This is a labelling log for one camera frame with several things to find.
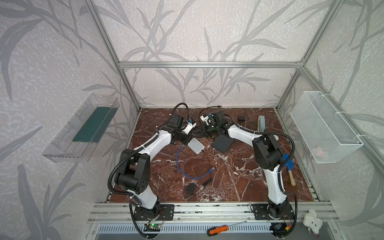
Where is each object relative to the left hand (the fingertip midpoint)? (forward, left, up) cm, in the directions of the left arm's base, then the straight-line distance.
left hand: (192, 132), depth 91 cm
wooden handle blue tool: (-15, -60, -11) cm, 63 cm away
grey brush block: (+14, -49, -8) cm, 51 cm away
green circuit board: (-47, +18, -13) cm, 52 cm away
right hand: (+2, -1, +2) cm, 3 cm away
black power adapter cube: (-30, 0, -11) cm, 31 cm away
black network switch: (-1, -20, -11) cm, 23 cm away
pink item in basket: (-17, -63, +10) cm, 66 cm away
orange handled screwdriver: (-48, -12, -8) cm, 50 cm away
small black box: (+22, -36, -13) cm, 45 cm away
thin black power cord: (-22, -12, -10) cm, 26 cm away
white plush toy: (-44, -57, -6) cm, 72 cm away
